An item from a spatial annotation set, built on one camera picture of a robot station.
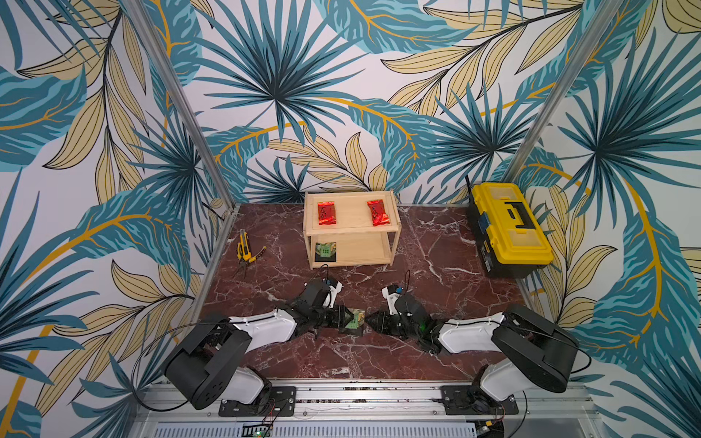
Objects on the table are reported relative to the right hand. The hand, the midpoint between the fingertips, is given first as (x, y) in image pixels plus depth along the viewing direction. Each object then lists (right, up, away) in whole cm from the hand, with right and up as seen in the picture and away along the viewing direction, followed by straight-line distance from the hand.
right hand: (365, 320), depth 85 cm
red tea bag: (-12, +33, +2) cm, 35 cm away
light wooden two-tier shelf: (-5, +28, +1) cm, 29 cm away
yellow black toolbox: (+47, +27, +4) cm, 54 cm away
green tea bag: (-14, +20, +15) cm, 29 cm away
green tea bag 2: (-2, 0, +2) cm, 3 cm away
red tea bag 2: (+4, +33, +1) cm, 33 cm away
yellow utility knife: (-45, +20, +17) cm, 52 cm away
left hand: (-6, 0, +1) cm, 6 cm away
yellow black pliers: (-44, +16, +15) cm, 49 cm away
